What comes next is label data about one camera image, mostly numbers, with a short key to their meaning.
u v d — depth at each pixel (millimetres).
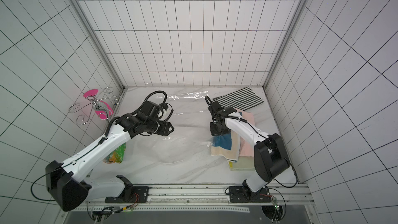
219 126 720
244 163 822
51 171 393
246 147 856
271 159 437
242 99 1099
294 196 730
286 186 441
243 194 724
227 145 807
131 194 692
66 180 375
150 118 593
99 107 745
